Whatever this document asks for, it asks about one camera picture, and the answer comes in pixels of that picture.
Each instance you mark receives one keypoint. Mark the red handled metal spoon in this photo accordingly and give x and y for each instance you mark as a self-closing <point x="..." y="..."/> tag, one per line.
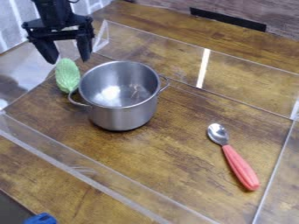
<point x="240" y="167"/>

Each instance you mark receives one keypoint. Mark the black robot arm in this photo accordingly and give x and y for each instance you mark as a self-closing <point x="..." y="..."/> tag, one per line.
<point x="59" y="24"/>

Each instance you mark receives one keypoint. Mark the green bumpy toy vegetable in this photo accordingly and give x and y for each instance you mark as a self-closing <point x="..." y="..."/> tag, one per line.
<point x="67" y="75"/>

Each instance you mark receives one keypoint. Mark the clear acrylic enclosure walls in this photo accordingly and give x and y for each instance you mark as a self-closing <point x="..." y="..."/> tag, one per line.
<point x="162" y="173"/>

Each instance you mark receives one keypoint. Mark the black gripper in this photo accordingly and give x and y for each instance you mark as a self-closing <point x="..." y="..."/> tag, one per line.
<point x="78" y="28"/>

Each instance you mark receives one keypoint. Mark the black strip on table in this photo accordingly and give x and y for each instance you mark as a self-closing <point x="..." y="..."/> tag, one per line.
<point x="228" y="19"/>

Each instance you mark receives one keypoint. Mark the silver metal pot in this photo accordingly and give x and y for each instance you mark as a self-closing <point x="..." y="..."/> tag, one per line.
<point x="119" y="91"/>

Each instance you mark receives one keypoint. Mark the blue object at corner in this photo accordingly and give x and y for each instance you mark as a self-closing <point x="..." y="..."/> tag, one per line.
<point x="42" y="218"/>

